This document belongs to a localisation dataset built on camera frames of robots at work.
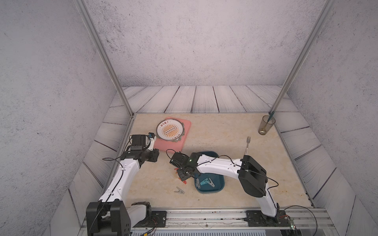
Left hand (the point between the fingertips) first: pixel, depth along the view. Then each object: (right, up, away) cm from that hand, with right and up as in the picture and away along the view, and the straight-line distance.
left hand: (156, 152), depth 85 cm
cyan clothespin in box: (+28, -17, 0) cm, 33 cm away
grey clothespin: (+14, -21, -3) cm, 25 cm away
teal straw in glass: (+74, +21, +16) cm, 78 cm away
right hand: (+16, -13, -1) cm, 21 cm away
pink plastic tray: (+8, 0, +18) cm, 20 cm away
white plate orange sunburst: (+4, +12, +23) cm, 26 cm away
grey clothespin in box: (+31, -18, -1) cm, 36 cm away
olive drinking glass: (+70, +14, +17) cm, 74 cm away
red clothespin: (+16, -17, 0) cm, 24 cm away
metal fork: (+60, +5, +19) cm, 63 cm away
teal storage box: (+35, -16, 0) cm, 39 cm away
